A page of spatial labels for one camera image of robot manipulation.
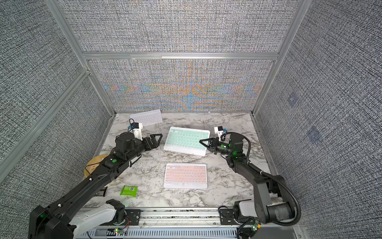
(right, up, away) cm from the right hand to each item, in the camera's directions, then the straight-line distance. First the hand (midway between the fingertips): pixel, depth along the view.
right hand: (200, 139), depth 77 cm
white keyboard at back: (-38, +13, +39) cm, 56 cm away
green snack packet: (-39, -29, +5) cm, 48 cm away
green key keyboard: (-7, -1, +4) cm, 8 cm away
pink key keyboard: (-8, -21, +8) cm, 24 cm away
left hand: (-21, +2, -1) cm, 21 cm away
